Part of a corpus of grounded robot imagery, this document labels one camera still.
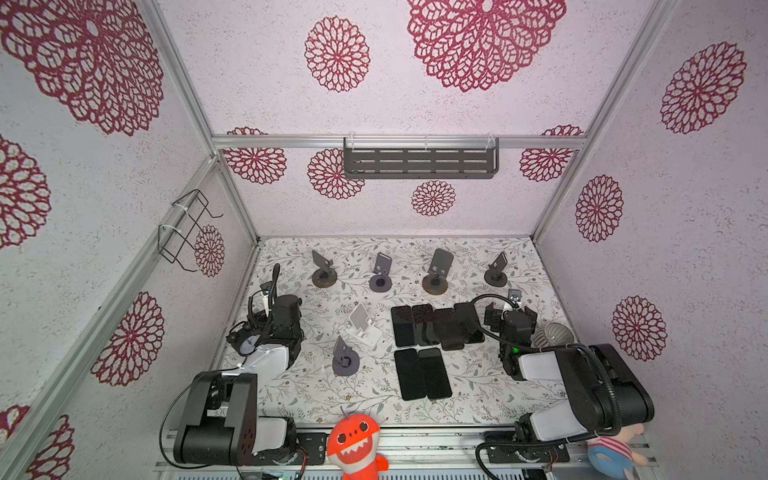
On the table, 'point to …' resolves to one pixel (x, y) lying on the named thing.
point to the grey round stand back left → (381, 281)
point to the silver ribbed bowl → (552, 334)
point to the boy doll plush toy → (610, 455)
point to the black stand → (494, 276)
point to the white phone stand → (363, 329)
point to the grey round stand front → (345, 361)
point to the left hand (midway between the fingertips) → (268, 311)
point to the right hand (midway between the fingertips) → (512, 303)
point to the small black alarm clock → (243, 342)
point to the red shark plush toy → (353, 446)
